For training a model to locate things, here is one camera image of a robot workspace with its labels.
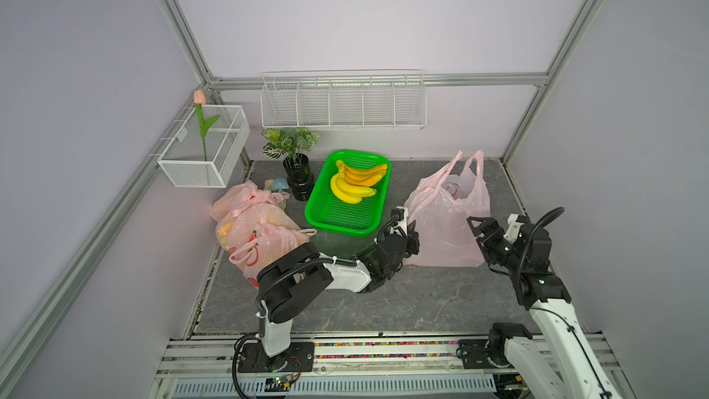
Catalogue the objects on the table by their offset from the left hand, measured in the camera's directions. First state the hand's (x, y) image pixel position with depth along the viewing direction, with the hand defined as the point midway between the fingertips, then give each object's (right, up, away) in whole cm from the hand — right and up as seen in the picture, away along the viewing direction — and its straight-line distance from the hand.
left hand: (418, 223), depth 84 cm
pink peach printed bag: (-49, -3, -1) cm, 49 cm away
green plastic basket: (-31, +2, +21) cm, 37 cm away
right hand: (+14, 0, -5) cm, 15 cm away
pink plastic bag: (-56, +8, +3) cm, 57 cm away
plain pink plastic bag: (+9, +5, -1) cm, 11 cm away
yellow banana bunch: (-22, +9, +18) cm, 30 cm away
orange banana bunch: (-15, +15, +23) cm, 31 cm away
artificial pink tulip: (-66, +31, 0) cm, 73 cm away
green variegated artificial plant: (-42, +26, +5) cm, 49 cm away
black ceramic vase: (-41, +14, +18) cm, 46 cm away
